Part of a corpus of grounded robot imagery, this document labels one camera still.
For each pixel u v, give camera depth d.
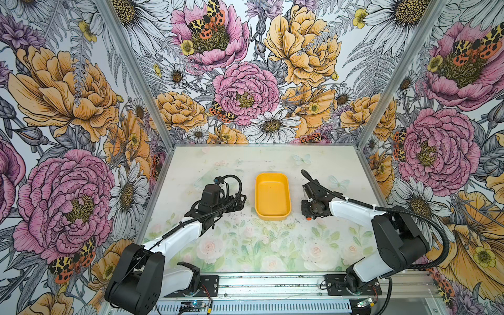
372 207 0.51
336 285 0.74
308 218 0.90
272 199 1.00
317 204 0.69
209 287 0.73
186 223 0.57
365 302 0.72
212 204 0.68
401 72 0.89
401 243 0.45
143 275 0.41
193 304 0.71
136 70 0.88
